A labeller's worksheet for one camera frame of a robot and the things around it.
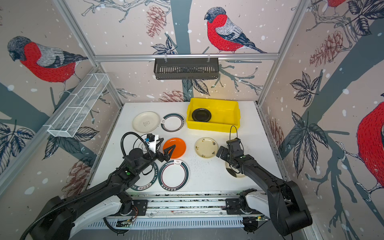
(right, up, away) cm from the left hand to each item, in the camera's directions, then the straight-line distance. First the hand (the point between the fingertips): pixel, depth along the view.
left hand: (168, 143), depth 75 cm
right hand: (+31, -10, +14) cm, 35 cm away
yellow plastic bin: (+37, +14, +36) cm, 54 cm away
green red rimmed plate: (+1, -20, +8) cm, 22 cm away
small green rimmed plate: (-3, +9, +33) cm, 34 cm away
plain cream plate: (-23, +9, +34) cm, 43 cm away
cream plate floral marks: (+21, -7, +20) cm, 29 cm away
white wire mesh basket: (-48, +13, -3) cm, 50 cm away
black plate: (+19, +15, +35) cm, 42 cm away
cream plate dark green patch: (+35, -19, +8) cm, 41 cm away
